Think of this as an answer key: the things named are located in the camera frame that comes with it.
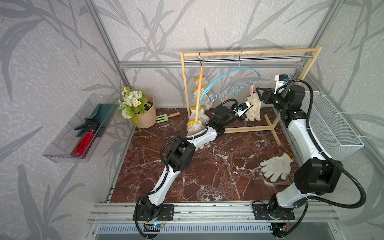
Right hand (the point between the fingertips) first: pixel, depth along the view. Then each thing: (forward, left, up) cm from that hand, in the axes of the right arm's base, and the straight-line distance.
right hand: (259, 88), depth 78 cm
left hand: (-6, +4, -7) cm, 10 cm away
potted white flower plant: (-1, +67, -13) cm, 69 cm away
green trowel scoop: (-17, +80, -5) cm, 82 cm away
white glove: (-7, +1, -11) cm, 13 cm away
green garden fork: (+13, +59, -38) cm, 71 cm away
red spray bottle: (-31, +78, -2) cm, 84 cm away
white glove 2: (-9, +30, -13) cm, 34 cm away
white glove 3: (-17, +35, -12) cm, 41 cm away
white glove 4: (-27, -15, -39) cm, 50 cm away
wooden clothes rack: (0, -17, -36) cm, 40 cm away
